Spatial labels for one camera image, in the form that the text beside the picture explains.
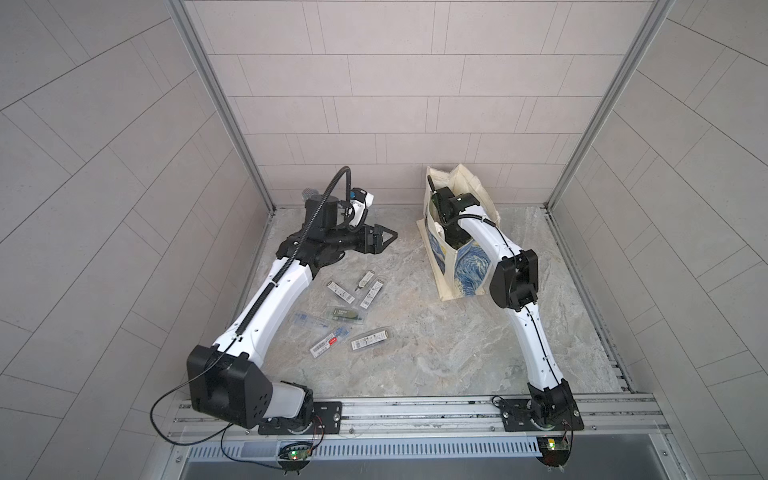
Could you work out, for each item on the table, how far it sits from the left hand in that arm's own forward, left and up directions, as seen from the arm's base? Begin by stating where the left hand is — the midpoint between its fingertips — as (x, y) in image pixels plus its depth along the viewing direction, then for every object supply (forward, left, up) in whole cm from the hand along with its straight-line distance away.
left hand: (391, 231), depth 73 cm
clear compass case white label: (-4, +6, -27) cm, 28 cm away
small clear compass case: (+2, +8, -26) cm, 27 cm away
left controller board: (-43, +20, -26) cm, 54 cm away
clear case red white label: (-19, +18, -26) cm, 37 cm away
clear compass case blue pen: (-11, +24, -27) cm, 38 cm away
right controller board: (-42, -39, -28) cm, 63 cm away
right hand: (+17, -22, -23) cm, 36 cm away
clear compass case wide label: (-17, +6, -27) cm, 33 cm away
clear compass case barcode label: (-1, +18, -26) cm, 31 cm away
